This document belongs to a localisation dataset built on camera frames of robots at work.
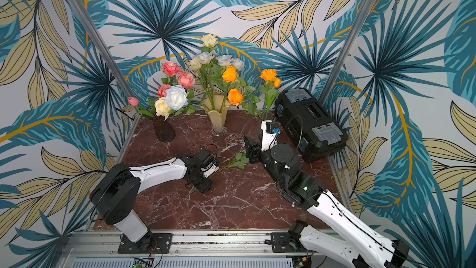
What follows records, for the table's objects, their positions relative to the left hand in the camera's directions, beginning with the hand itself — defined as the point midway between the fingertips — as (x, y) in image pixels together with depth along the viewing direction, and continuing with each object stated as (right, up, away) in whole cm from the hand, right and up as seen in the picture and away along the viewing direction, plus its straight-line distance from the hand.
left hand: (203, 186), depth 87 cm
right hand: (+22, +25, -23) cm, 40 cm away
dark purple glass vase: (-23, +26, +11) cm, 36 cm away
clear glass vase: (+31, +34, +8) cm, 46 cm away
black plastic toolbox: (+53, +26, 0) cm, 59 cm away
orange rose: (+30, +51, -2) cm, 60 cm away
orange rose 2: (+15, +40, -11) cm, 44 cm away
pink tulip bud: (-29, +39, -6) cm, 49 cm away
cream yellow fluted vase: (+5, +38, +11) cm, 40 cm away
